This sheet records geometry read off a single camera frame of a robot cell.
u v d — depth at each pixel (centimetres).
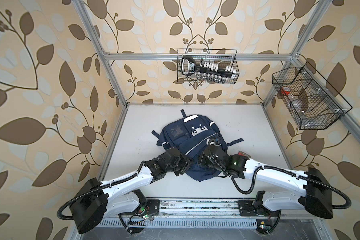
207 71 86
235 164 55
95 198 41
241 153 94
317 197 39
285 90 88
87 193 41
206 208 75
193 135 94
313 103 73
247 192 49
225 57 91
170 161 63
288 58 92
